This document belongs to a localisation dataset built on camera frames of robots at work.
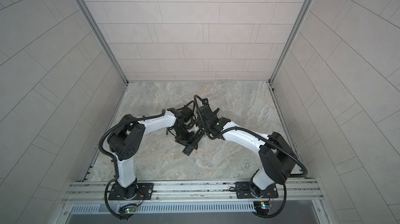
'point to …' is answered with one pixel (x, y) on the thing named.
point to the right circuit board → (262, 208)
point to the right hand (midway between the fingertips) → (201, 117)
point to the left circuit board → (129, 210)
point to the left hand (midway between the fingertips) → (196, 144)
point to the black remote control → (193, 144)
